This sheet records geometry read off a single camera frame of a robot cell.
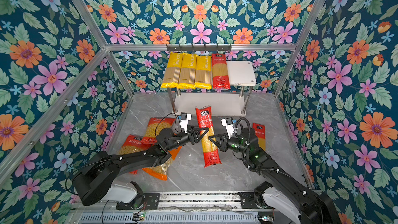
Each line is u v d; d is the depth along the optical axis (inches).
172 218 27.7
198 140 26.7
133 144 34.9
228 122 26.1
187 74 30.9
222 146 25.1
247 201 28.9
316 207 17.1
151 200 28.9
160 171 31.5
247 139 21.5
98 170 19.3
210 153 27.6
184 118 26.6
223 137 26.1
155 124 37.7
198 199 29.5
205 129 27.7
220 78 30.2
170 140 23.8
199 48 36.6
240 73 33.0
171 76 30.3
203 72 31.6
